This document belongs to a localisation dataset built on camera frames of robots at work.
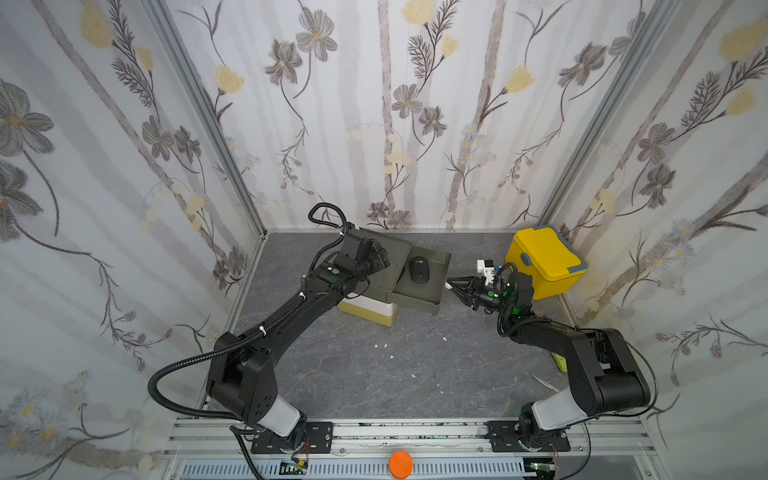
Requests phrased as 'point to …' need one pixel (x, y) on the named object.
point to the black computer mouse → (419, 269)
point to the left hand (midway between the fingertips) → (383, 253)
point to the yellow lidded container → (545, 254)
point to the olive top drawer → (427, 297)
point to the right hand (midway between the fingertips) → (453, 282)
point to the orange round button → (400, 464)
